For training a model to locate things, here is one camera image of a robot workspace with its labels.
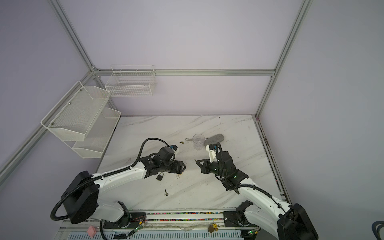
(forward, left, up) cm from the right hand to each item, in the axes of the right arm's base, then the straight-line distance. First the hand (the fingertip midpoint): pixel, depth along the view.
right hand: (195, 162), depth 77 cm
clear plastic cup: (+25, -1, -14) cm, 29 cm away
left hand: (0, +9, -7) cm, 11 cm away
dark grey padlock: (-2, +22, -15) cm, 26 cm away
